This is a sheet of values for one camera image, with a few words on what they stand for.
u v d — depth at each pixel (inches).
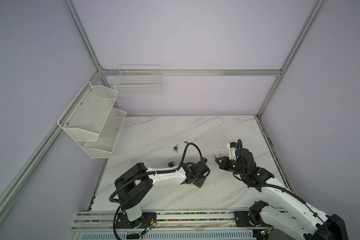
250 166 23.7
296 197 18.5
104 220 29.4
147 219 29.0
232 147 28.4
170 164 36.7
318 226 15.8
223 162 27.1
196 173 25.6
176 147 39.8
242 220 28.8
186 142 41.2
